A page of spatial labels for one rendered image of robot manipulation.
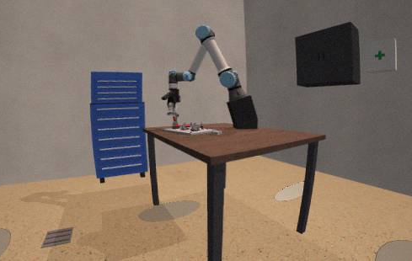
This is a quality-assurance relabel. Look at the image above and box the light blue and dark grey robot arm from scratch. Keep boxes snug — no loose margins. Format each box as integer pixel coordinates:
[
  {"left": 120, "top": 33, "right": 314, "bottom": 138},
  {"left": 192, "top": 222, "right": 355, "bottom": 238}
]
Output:
[{"left": 169, "top": 25, "right": 247, "bottom": 101}]

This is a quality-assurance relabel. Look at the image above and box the black toggle clamp with red handle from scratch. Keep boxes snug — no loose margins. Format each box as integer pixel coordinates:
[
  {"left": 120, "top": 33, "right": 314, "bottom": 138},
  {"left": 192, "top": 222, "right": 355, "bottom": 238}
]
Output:
[{"left": 185, "top": 122, "right": 203, "bottom": 131}]

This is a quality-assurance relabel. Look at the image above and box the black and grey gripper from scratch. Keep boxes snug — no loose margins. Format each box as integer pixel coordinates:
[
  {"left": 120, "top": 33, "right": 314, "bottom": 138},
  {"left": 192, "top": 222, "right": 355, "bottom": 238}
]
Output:
[{"left": 167, "top": 88, "right": 180, "bottom": 114}]

